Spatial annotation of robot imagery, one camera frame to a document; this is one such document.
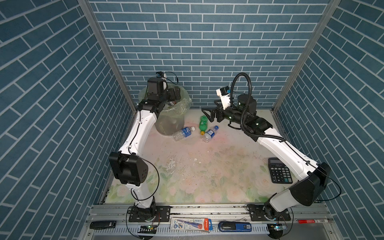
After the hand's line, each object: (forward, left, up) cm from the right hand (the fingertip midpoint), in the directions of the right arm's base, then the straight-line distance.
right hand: (207, 103), depth 70 cm
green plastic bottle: (+15, +3, -34) cm, 38 cm away
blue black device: (-43, -16, -34) cm, 57 cm away
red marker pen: (-37, -54, -38) cm, 76 cm away
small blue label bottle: (+7, -2, -34) cm, 35 cm away
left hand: (+13, +19, -2) cm, 23 cm away
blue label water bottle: (+6, +15, -33) cm, 36 cm away
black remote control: (-48, +49, -39) cm, 79 cm away
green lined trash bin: (+8, +23, -21) cm, 32 cm away
